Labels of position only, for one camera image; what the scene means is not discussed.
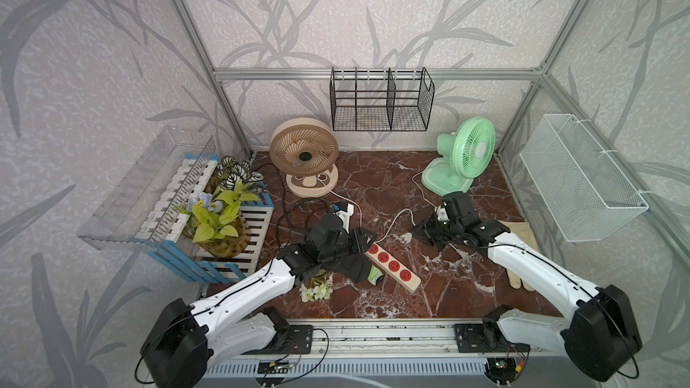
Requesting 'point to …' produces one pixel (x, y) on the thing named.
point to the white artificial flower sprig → (319, 287)
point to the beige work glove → (520, 228)
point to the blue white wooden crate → (163, 233)
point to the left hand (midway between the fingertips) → (375, 239)
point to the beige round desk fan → (306, 150)
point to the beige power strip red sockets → (393, 267)
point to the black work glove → (358, 268)
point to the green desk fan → (464, 154)
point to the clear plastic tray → (137, 214)
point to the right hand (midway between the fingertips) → (406, 228)
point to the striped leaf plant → (228, 171)
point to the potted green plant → (216, 224)
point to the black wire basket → (364, 101)
